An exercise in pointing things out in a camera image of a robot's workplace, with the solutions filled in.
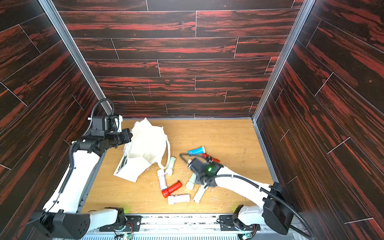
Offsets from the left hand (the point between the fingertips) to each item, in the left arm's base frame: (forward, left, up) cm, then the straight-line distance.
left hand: (133, 133), depth 76 cm
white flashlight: (-9, -16, -24) cm, 31 cm away
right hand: (-14, -37, -21) cm, 45 cm away
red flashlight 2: (-18, -19, -26) cm, 37 cm away
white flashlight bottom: (-24, -21, -26) cm, 41 cm away
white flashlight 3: (-16, -29, -25) cm, 42 cm away
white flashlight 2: (-11, -12, -25) cm, 30 cm away
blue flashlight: (+7, -35, -25) cm, 44 cm away
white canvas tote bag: (-1, -6, -9) cm, 11 cm away
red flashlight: (+1, -39, -22) cm, 45 cm away
